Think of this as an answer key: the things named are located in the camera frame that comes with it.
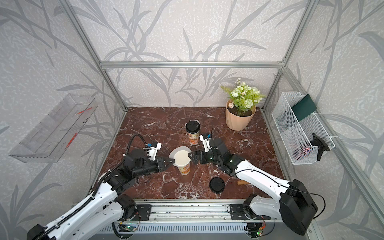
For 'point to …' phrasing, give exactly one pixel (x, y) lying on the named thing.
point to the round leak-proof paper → (180, 155)
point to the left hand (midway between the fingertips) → (173, 163)
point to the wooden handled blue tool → (240, 182)
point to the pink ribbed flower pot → (236, 122)
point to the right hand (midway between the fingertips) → (194, 153)
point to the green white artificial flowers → (244, 97)
